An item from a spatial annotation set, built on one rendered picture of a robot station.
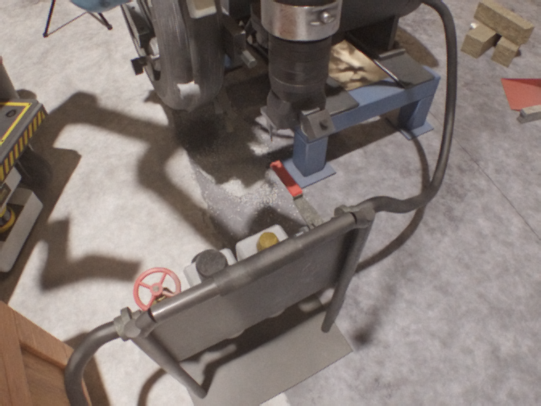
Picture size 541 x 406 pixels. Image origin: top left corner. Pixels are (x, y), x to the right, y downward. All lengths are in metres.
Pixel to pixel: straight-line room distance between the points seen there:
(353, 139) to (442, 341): 0.77
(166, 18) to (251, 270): 0.53
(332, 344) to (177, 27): 0.83
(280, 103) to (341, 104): 0.70
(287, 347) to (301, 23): 0.81
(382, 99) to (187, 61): 0.66
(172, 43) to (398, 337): 0.91
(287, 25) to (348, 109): 0.79
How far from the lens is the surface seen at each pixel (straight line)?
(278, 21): 0.43
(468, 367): 1.15
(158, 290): 0.57
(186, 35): 0.83
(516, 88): 2.09
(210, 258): 0.57
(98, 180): 1.45
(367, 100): 1.24
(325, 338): 1.05
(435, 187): 1.04
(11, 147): 1.23
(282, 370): 1.02
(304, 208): 0.66
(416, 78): 1.38
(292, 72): 0.47
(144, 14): 1.14
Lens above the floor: 1.01
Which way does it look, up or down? 54 degrees down
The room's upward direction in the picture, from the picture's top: 1 degrees counter-clockwise
